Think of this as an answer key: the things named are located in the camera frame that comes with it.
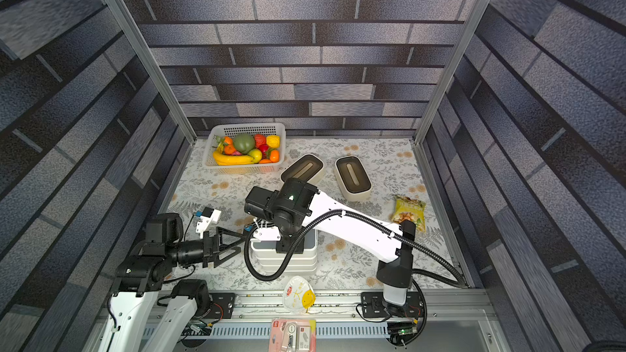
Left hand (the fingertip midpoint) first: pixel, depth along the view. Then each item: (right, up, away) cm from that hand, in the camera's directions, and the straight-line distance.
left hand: (241, 246), depth 63 cm
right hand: (+12, +2, +3) cm, 13 cm away
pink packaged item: (+13, -27, +4) cm, 30 cm away
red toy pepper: (-6, +31, +47) cm, 57 cm away
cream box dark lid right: (+35, +15, +35) cm, 52 cm away
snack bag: (+54, +4, +27) cm, 61 cm away
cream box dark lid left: (+16, +20, +39) cm, 46 cm away
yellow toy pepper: (0, +32, +49) cm, 58 cm away
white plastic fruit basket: (-22, +37, +51) cm, 67 cm away
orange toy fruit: (+1, +25, +44) cm, 50 cm away
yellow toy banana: (-19, +23, +36) cm, 47 cm away
